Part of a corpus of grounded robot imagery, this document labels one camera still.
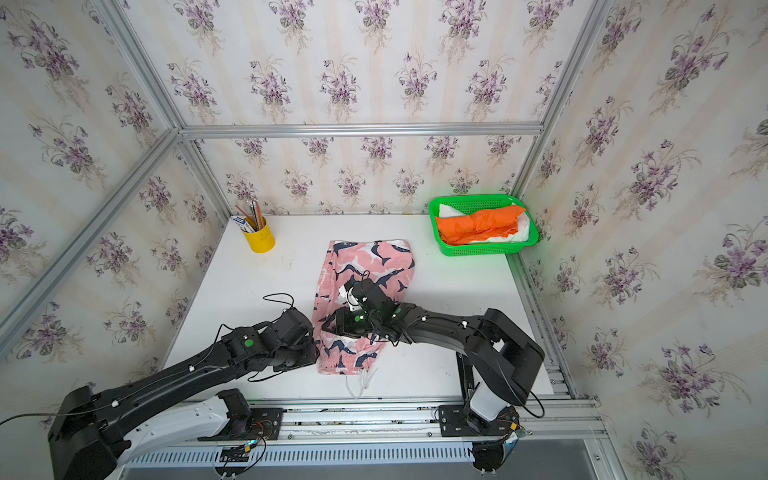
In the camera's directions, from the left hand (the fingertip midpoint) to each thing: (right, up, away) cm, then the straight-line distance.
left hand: (321, 359), depth 77 cm
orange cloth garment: (+51, +37, +27) cm, 69 cm away
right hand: (+2, +7, 0) cm, 8 cm away
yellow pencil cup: (-27, +31, +27) cm, 50 cm away
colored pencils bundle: (-28, +40, +25) cm, 55 cm away
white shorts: (+66, +37, +28) cm, 81 cm away
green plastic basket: (+50, +46, +37) cm, 77 cm away
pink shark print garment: (+19, +24, +27) cm, 41 cm away
